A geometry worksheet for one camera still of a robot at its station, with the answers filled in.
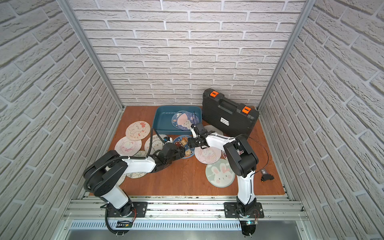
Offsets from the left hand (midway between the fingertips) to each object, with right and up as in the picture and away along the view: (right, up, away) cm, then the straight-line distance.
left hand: (183, 149), depth 92 cm
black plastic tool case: (+27, +21, -4) cm, 34 cm away
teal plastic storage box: (-7, +19, +18) cm, 27 cm away
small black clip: (+48, -14, -9) cm, 51 cm away
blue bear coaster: (-2, +4, +8) cm, 9 cm away
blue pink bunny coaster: (0, +19, +18) cm, 26 cm away
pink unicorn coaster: (+16, -4, +1) cm, 16 cm away
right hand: (+7, +4, +6) cm, 10 cm away
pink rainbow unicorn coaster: (-39, 0, +5) cm, 39 cm away
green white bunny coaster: (+23, -14, -5) cm, 27 cm away
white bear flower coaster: (-19, +3, +8) cm, 21 cm away
